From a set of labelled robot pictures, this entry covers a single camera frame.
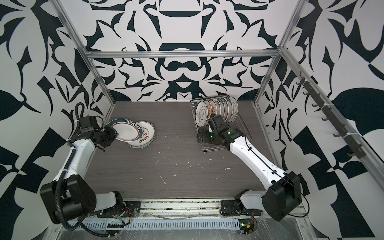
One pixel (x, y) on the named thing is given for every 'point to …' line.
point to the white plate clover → (201, 113)
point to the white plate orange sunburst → (214, 106)
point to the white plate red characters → (148, 136)
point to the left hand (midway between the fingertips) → (117, 130)
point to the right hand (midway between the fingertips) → (204, 135)
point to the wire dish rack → (224, 108)
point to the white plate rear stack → (235, 108)
